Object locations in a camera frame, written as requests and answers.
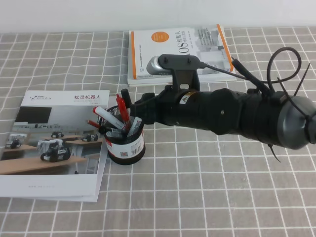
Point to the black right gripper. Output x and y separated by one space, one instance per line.
159 108

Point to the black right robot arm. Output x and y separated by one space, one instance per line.
285 121

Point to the red ballpoint pen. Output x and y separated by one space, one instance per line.
123 110

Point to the black mesh pen holder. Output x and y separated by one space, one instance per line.
127 150

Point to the black silver pen low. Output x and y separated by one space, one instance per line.
111 132

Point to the thin red pen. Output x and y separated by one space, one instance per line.
94 124

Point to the black cap marker tall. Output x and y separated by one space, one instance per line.
126 97

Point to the white orange ROS book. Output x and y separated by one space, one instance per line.
206 42

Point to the red cap white marker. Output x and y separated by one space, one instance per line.
108 117

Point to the white Agilex brochure booklet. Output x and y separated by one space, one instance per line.
50 151

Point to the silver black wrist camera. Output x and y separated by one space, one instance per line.
183 69

